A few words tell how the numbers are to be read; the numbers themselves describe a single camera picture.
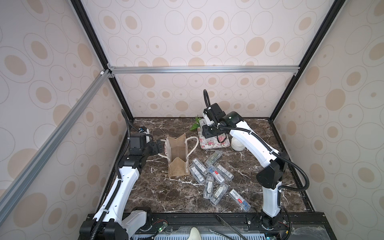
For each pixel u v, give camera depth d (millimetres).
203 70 901
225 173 894
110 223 383
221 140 672
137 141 574
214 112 615
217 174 893
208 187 833
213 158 967
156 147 713
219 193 813
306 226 729
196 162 944
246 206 778
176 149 996
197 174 877
